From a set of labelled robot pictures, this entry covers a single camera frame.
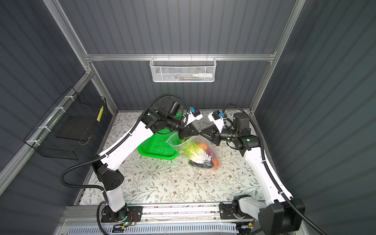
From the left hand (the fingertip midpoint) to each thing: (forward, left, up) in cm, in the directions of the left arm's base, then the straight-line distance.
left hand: (197, 131), depth 70 cm
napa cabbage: (-3, +2, -14) cm, 14 cm away
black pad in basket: (+9, +63, -3) cm, 63 cm away
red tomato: (-7, -12, -23) cm, 27 cm away
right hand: (-2, -3, 0) cm, 3 cm away
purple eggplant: (-5, -7, -13) cm, 16 cm away
